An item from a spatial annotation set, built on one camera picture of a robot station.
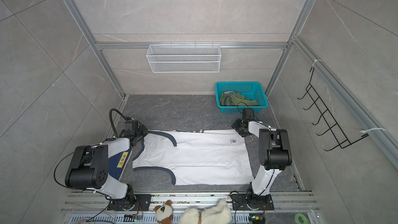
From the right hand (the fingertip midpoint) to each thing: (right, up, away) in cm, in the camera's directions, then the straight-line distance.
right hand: (235, 126), depth 101 cm
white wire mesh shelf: (-36, +45, 0) cm, 58 cm away
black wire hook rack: (+32, 0, -42) cm, 53 cm away
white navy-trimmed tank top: (-24, -17, -12) cm, 32 cm away
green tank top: (-2, +19, +7) cm, 20 cm away
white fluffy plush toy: (-15, -31, -39) cm, 52 cm away
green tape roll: (+24, -38, -30) cm, 54 cm away
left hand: (-59, +1, -5) cm, 59 cm away
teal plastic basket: (+18, +26, +17) cm, 36 cm away
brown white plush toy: (-39, -36, -32) cm, 62 cm away
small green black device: (+4, -39, -30) cm, 50 cm away
